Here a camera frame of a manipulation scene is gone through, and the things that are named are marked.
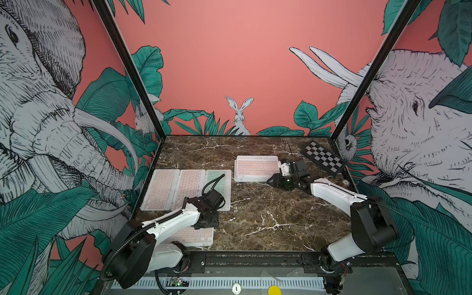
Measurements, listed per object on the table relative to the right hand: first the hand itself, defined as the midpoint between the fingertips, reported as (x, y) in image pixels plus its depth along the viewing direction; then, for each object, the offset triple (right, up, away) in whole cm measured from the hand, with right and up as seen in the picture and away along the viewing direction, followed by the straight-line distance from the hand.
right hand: (268, 179), depth 88 cm
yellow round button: (-1, -39, -20) cm, 44 cm away
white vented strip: (-12, -38, -18) cm, 44 cm away
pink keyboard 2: (-56, -7, +6) cm, 57 cm away
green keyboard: (-8, -1, +12) cm, 14 cm away
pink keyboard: (-5, +6, +15) cm, 17 cm away
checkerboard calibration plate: (+35, +10, +18) cm, 41 cm away
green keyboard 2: (-23, -5, +10) cm, 26 cm away
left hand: (-26, -19, -3) cm, 33 cm away
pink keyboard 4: (-35, -24, -8) cm, 44 cm away
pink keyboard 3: (-41, -4, +9) cm, 42 cm away
